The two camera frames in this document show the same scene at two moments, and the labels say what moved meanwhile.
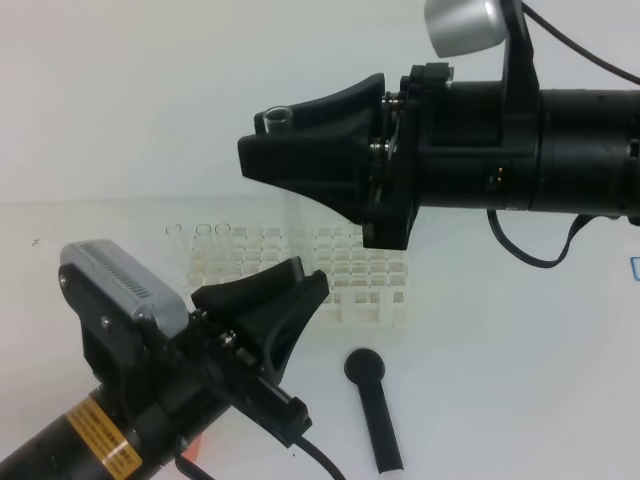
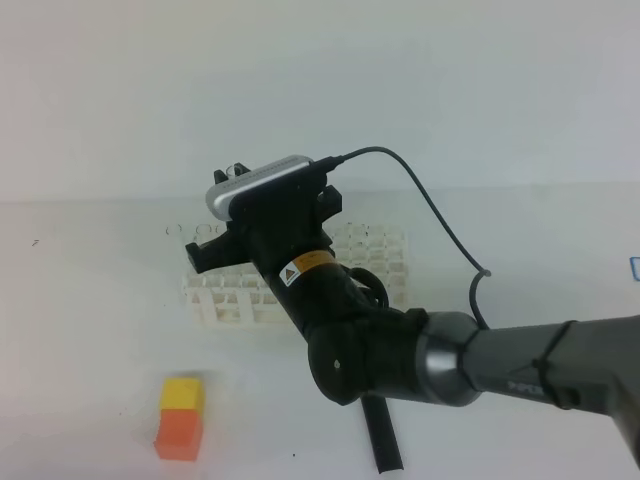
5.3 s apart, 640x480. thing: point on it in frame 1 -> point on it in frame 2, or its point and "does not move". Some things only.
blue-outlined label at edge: (635, 262) does not move
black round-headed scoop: (366, 368) does not move
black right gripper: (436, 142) -> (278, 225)
